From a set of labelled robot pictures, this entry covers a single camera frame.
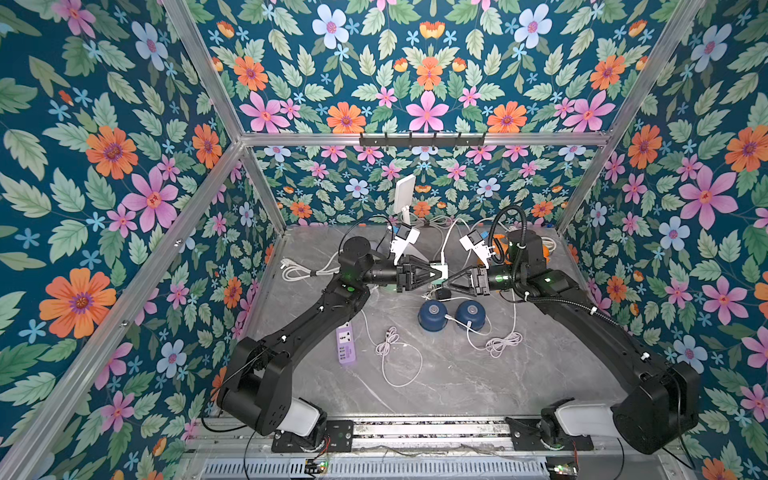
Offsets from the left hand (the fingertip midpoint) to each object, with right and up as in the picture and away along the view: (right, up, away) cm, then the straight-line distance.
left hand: (438, 277), depth 65 cm
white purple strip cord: (-51, +2, +42) cm, 66 cm away
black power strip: (+5, -8, +32) cm, 34 cm away
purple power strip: (-25, -21, +22) cm, 40 cm away
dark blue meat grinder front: (+11, -11, +19) cm, 25 cm away
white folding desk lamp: (-8, +23, +23) cm, 34 cm away
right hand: (+4, 0, +3) cm, 5 cm away
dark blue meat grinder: (0, -13, +19) cm, 23 cm away
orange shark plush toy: (+15, +8, +4) cm, 17 cm away
